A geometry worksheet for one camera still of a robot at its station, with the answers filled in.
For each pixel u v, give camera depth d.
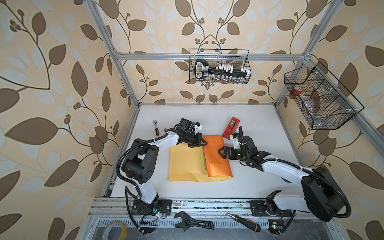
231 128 1.02
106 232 0.65
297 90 0.89
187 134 0.78
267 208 0.65
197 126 0.86
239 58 0.91
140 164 0.48
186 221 0.70
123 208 0.75
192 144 0.81
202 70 0.85
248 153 0.67
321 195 0.42
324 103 0.74
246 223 0.69
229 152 0.77
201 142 0.83
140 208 0.74
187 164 0.90
